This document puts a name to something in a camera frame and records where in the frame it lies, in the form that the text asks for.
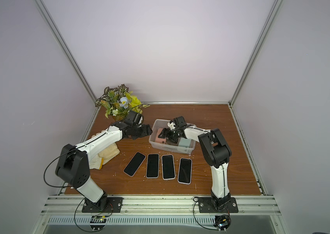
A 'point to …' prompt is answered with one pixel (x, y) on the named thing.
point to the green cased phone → (184, 142)
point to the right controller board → (222, 222)
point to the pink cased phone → (160, 140)
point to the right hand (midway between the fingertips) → (163, 135)
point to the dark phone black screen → (134, 164)
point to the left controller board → (97, 222)
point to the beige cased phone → (168, 170)
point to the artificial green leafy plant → (119, 100)
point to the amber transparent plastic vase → (120, 117)
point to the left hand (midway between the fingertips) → (150, 131)
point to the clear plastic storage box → (169, 146)
